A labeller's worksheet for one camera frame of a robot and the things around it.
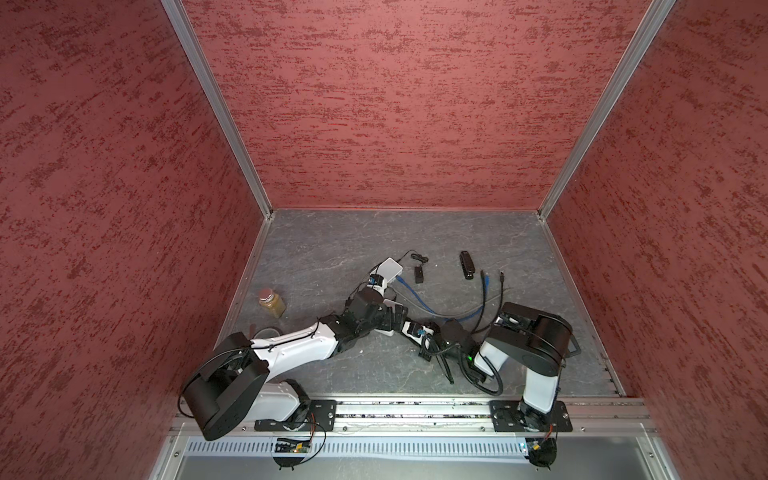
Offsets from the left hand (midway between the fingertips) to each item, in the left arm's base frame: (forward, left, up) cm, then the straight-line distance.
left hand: (394, 314), depth 86 cm
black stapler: (+20, -25, -2) cm, 32 cm away
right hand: (-4, -3, -6) cm, 8 cm away
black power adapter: (+18, -8, -3) cm, 20 cm away
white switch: (+20, +2, -5) cm, 21 cm away
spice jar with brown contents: (+2, +36, +3) cm, 36 cm away
